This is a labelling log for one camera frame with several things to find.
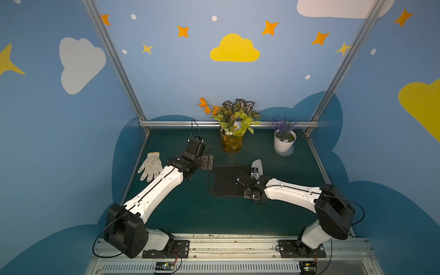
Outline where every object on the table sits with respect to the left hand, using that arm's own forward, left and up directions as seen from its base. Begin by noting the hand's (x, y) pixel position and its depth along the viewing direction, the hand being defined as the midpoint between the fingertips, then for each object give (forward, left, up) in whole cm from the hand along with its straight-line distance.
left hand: (202, 156), depth 83 cm
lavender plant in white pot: (+23, -48, -9) cm, 54 cm away
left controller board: (-44, +13, -21) cm, 50 cm away
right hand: (-10, -26, -15) cm, 32 cm away
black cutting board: (-3, -10, -20) cm, 23 cm away
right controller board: (-42, -48, -20) cm, 67 cm away
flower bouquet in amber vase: (+25, -17, +3) cm, 30 cm away
